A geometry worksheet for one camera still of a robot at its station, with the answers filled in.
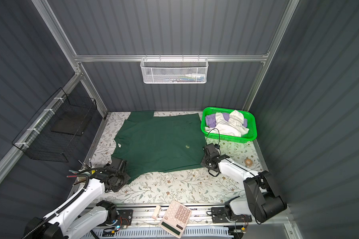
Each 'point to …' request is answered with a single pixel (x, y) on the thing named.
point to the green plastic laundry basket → (250, 136)
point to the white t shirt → (234, 127)
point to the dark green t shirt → (150, 144)
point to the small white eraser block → (156, 212)
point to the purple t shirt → (211, 120)
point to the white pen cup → (82, 180)
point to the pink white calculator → (175, 218)
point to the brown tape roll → (248, 162)
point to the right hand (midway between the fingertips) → (207, 162)
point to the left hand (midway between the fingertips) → (126, 179)
